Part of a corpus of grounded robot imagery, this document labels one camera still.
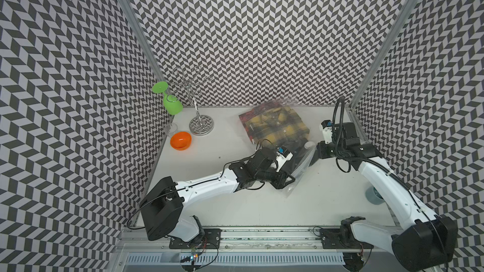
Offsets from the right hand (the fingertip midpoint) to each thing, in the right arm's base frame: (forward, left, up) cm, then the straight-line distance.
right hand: (319, 149), depth 81 cm
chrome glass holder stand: (+26, +60, -14) cm, 67 cm away
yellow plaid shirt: (+21, +13, -9) cm, 26 cm away
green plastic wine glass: (+23, +69, +6) cm, 73 cm away
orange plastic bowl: (+13, +67, -11) cm, 69 cm away
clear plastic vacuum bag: (-16, +15, -2) cm, 22 cm away
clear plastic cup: (+22, +74, -12) cm, 78 cm away
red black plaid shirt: (+29, +34, -12) cm, 46 cm away
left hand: (-13, +14, -1) cm, 19 cm away
